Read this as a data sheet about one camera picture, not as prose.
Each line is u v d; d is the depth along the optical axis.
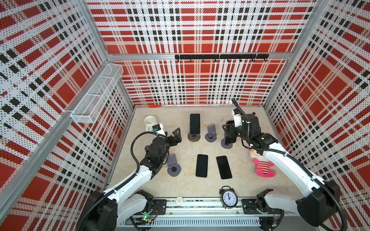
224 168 0.87
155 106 1.25
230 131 0.70
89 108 0.92
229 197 0.75
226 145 0.98
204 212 0.73
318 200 0.38
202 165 0.89
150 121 1.04
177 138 0.73
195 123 0.93
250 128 0.57
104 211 0.40
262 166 0.80
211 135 0.98
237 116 0.69
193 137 1.01
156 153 0.59
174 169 0.86
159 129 0.69
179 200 0.75
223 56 0.91
